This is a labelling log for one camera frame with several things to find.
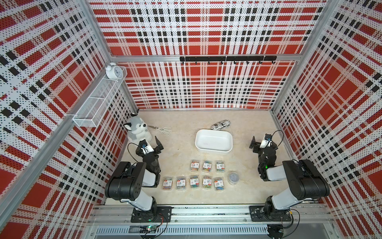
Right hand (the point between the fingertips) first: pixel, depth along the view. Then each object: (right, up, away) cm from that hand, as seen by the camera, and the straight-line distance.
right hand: (263, 137), depth 91 cm
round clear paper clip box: (-21, -22, -8) cm, 31 cm away
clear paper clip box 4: (-50, -25, -9) cm, 57 cm away
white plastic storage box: (-30, -3, +12) cm, 32 cm away
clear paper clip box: (-29, -25, -9) cm, 39 cm away
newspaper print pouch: (-24, +7, +17) cm, 30 cm away
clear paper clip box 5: (-58, -25, -9) cm, 63 cm away
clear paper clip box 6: (-27, -17, -2) cm, 32 cm away
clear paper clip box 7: (-35, -17, -3) cm, 39 cm away
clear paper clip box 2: (-35, -24, -9) cm, 44 cm away
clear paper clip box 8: (-42, -17, -2) cm, 46 cm away
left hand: (-68, -1, -3) cm, 69 cm away
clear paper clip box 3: (-43, -24, -9) cm, 50 cm away
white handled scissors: (-65, +3, +17) cm, 68 cm away
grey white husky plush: (-77, +4, -3) cm, 77 cm away
